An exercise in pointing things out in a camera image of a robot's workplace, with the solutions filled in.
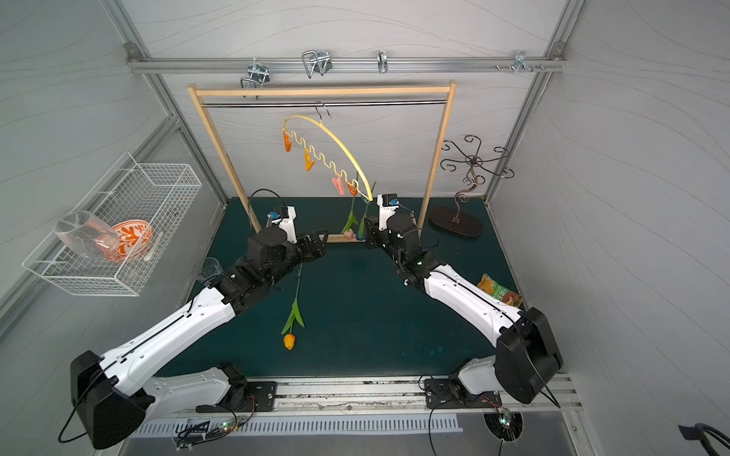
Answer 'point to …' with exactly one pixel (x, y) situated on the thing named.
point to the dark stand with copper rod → (448, 218)
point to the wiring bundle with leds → (196, 432)
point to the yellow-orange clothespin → (307, 161)
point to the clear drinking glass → (210, 270)
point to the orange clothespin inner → (352, 189)
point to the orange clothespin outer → (287, 142)
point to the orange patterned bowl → (134, 237)
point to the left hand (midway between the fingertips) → (319, 234)
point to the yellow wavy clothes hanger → (370, 198)
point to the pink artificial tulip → (347, 231)
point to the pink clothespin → (339, 185)
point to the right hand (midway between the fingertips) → (367, 217)
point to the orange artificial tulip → (289, 339)
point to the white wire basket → (157, 193)
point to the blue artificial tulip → (361, 235)
